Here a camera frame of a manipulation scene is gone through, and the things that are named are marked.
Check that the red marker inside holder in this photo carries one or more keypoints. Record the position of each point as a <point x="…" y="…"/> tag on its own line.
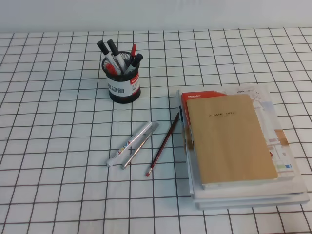
<point x="111" y="69"/>

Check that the white illustrated book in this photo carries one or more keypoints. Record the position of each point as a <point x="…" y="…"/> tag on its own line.
<point x="289" y="182"/>

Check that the black cap marker middle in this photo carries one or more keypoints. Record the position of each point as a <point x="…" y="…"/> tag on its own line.
<point x="117" y="55"/>

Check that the black cap marker far left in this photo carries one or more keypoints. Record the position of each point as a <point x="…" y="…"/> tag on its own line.
<point x="106" y="52"/>

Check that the white paint marker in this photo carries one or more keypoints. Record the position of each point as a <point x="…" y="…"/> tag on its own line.
<point x="129" y="143"/>

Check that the red cap pen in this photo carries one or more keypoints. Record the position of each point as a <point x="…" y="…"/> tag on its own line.
<point x="133" y="53"/>

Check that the dark red pencil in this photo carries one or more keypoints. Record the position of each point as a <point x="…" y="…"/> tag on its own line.
<point x="170" y="131"/>

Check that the tan classic notebook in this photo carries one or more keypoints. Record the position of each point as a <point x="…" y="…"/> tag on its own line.
<point x="228" y="141"/>

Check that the red cover book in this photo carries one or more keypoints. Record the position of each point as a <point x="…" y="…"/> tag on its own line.
<point x="192" y="97"/>

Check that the black mesh pen holder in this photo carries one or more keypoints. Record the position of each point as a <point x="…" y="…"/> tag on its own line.
<point x="122" y="88"/>

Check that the black cap marker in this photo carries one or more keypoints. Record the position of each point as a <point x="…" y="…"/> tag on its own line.
<point x="117" y="55"/>
<point x="134" y="64"/>
<point x="106" y="52"/>

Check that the silver metal pen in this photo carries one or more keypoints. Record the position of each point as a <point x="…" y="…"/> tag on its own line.
<point x="142" y="141"/>

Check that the black cap marker right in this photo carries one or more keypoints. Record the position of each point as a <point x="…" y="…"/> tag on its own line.
<point x="134" y="64"/>

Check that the white bottom book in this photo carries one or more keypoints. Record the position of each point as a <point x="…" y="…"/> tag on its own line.
<point x="248" y="202"/>

